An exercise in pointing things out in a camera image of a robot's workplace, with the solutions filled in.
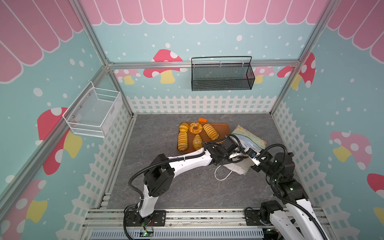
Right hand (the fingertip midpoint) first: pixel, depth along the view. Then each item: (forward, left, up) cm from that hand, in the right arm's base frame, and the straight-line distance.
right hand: (250, 148), depth 74 cm
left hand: (+4, +10, -12) cm, 16 cm away
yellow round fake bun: (+30, +37, -20) cm, 51 cm away
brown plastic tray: (+24, +31, -21) cm, 44 cm away
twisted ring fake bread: (+28, +26, -21) cm, 44 cm away
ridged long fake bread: (+16, +36, -19) cm, 44 cm away
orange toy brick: (+40, +22, -22) cm, 51 cm away
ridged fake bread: (+26, +17, -19) cm, 37 cm away
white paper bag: (+9, 0, -4) cm, 10 cm away
